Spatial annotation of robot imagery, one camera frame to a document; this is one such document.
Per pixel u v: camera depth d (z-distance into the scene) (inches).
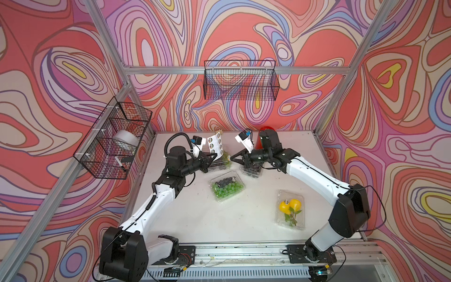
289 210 32.4
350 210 16.9
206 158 26.2
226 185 35.3
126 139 28.7
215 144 29.0
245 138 26.6
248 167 37.8
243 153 27.2
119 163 28.9
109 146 31.1
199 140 26.5
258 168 37.4
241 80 37.8
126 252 15.4
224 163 38.6
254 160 27.5
